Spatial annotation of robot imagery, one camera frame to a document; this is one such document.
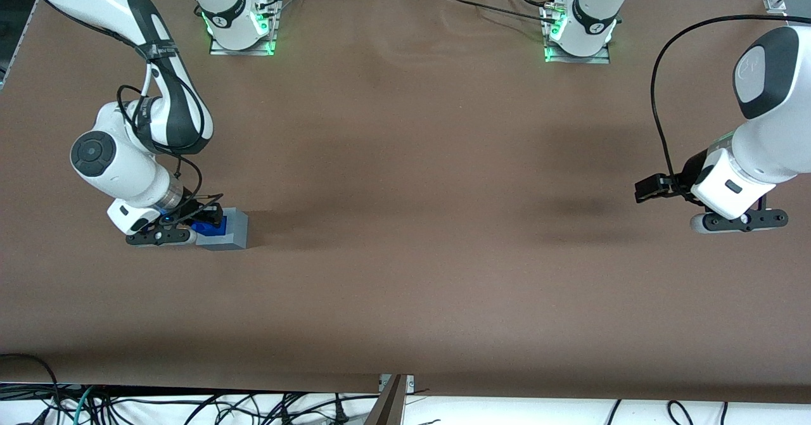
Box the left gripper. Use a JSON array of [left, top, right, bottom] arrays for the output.
[[635, 148, 777, 220]]

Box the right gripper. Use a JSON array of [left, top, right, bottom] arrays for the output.
[[106, 198, 224, 236]]

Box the blue plastic part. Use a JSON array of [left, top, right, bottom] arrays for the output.
[[192, 215, 228, 235]]

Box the gray square base block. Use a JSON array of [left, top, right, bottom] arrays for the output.
[[196, 207, 250, 251]]

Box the brown table cover sheet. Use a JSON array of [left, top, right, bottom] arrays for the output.
[[0, 0, 811, 404]]

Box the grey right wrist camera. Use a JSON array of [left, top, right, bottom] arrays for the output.
[[125, 225, 198, 248]]

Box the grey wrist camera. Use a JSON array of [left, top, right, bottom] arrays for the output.
[[125, 225, 198, 248], [690, 208, 789, 234]]

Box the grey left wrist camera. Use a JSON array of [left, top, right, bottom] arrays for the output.
[[690, 208, 789, 234]]

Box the black left wrist camera cable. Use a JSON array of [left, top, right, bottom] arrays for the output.
[[651, 14, 811, 182]]

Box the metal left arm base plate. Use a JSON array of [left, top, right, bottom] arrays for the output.
[[544, 44, 611, 65]]

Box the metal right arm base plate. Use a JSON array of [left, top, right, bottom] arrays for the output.
[[209, 35, 278, 57]]

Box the black looped floor cable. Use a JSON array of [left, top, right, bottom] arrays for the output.
[[0, 353, 62, 425]]

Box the teal floor cable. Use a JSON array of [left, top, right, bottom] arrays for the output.
[[72, 385, 97, 425]]

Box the black cable to arm base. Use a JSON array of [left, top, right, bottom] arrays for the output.
[[437, 0, 561, 25]]

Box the aluminium frame profile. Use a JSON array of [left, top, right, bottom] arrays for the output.
[[364, 374, 416, 425]]

